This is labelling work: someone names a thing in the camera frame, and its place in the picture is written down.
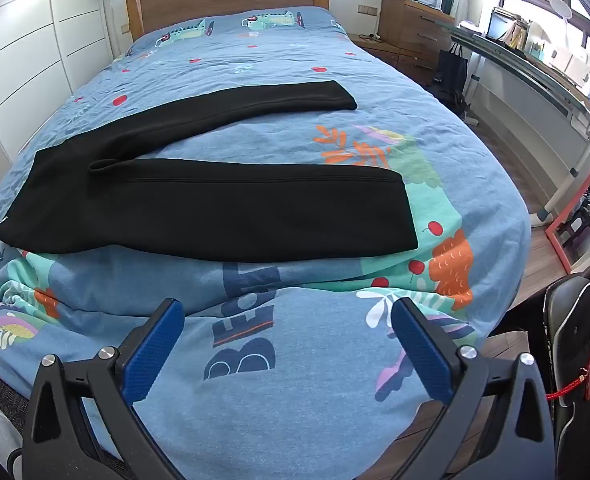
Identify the white desk lamp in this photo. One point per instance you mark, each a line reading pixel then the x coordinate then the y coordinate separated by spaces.
pixel 560 10

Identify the black chair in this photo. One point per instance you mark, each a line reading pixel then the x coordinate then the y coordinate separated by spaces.
pixel 575 320

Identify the wooden dresser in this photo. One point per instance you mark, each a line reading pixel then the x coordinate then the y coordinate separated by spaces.
pixel 410 25

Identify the grey desk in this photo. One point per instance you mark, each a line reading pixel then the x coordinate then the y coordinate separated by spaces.
pixel 535 65

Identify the wall switch plate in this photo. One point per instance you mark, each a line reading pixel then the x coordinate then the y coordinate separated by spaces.
pixel 367 9

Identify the white wardrobe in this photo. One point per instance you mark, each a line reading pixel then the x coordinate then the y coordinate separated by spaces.
pixel 25 35

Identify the wooden nightstand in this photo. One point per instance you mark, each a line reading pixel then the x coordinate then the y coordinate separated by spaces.
pixel 390 52

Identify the computer monitor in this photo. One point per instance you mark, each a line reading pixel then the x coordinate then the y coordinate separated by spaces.
pixel 502 25

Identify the blue printed bedsheet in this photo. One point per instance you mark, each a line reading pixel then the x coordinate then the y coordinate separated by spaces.
pixel 275 60

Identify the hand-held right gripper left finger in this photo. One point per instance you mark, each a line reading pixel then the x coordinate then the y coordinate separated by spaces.
pixel 154 352

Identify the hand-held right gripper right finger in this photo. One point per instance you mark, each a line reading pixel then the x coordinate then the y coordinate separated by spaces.
pixel 421 355

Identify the black bag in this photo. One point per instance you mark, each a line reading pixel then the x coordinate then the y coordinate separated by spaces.
pixel 452 70

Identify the red framed mirror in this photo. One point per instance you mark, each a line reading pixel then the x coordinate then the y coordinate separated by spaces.
pixel 557 240

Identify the black pants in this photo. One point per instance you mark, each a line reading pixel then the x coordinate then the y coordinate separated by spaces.
pixel 225 210

